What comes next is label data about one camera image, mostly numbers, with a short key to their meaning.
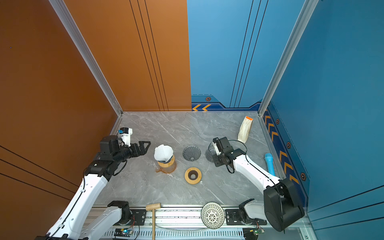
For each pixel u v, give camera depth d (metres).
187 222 0.73
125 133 0.67
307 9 0.70
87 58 0.87
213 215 0.74
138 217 0.74
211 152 0.87
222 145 0.67
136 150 0.67
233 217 0.72
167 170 0.89
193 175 0.87
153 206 0.76
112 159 0.57
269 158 0.92
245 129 0.99
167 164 0.82
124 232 0.71
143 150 0.68
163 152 0.82
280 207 0.39
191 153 0.92
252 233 0.71
